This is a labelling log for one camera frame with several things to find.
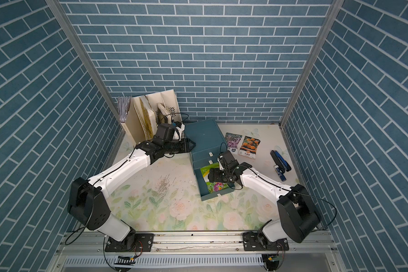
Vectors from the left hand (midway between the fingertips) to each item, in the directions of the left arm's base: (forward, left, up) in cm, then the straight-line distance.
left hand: (197, 146), depth 82 cm
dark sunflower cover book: (+25, +22, -1) cm, 34 cm away
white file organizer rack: (+37, +21, +1) cm, 42 cm away
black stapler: (+4, -47, -19) cm, 51 cm away
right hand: (-10, -9, -13) cm, 19 cm away
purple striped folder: (+24, +41, +7) cm, 48 cm away
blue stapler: (0, -51, -18) cm, 54 cm away
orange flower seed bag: (+15, -32, -20) cm, 41 cm away
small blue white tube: (-5, -47, -19) cm, 51 cm away
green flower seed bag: (-12, -8, -19) cm, 24 cm away
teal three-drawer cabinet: (+1, -5, +1) cm, 5 cm away
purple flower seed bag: (+20, -22, -19) cm, 35 cm away
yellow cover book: (+18, +28, +4) cm, 33 cm away
